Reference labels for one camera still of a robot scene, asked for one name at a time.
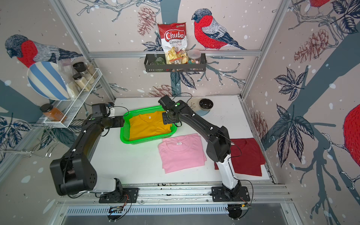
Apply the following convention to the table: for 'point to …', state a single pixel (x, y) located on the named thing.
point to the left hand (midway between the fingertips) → (120, 116)
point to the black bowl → (206, 104)
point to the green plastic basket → (124, 133)
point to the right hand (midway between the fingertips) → (167, 119)
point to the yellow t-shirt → (147, 124)
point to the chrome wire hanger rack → (47, 131)
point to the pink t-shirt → (182, 153)
